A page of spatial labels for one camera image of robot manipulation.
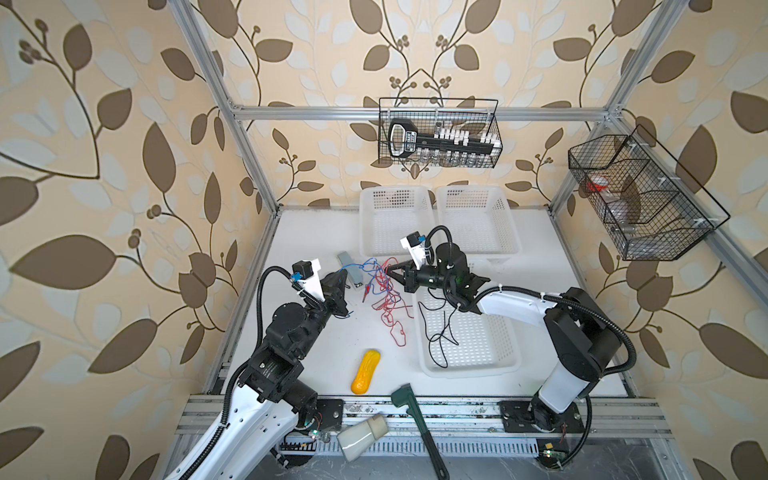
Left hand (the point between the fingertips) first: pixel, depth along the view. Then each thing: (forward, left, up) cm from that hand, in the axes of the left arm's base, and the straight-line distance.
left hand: (345, 270), depth 67 cm
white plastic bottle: (-29, -4, -24) cm, 38 cm away
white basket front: (-5, -39, -30) cm, 49 cm away
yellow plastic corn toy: (-15, -4, -27) cm, 31 cm away
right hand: (+7, -9, -12) cm, 16 cm away
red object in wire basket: (+28, -66, +2) cm, 72 cm away
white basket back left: (+46, -7, -30) cm, 56 cm away
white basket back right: (+43, -42, -28) cm, 67 cm away
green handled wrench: (-20, -13, -30) cm, 38 cm away
